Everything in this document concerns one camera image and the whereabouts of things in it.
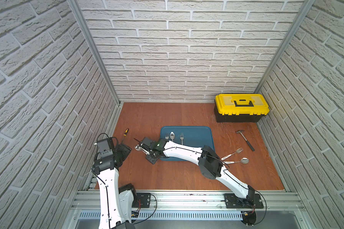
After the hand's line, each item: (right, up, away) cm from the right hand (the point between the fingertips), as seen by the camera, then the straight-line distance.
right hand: (154, 155), depth 89 cm
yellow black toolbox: (+59, +31, +7) cm, 67 cm away
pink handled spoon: (+11, +12, +8) cm, 18 cm away
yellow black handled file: (-23, +12, +10) cm, 28 cm away
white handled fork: (+18, +11, +8) cm, 23 cm away
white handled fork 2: (+57, +3, +3) cm, 57 cm away
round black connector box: (+51, -26, -20) cm, 60 cm away
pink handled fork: (+8, +11, +8) cm, 16 cm away
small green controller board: (-7, -25, -18) cm, 32 cm away
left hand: (-15, +8, -12) cm, 21 cm away
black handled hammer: (+60, +14, +11) cm, 63 cm away
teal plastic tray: (+28, +11, +10) cm, 32 cm away
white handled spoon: (+57, -3, -2) cm, 57 cm away
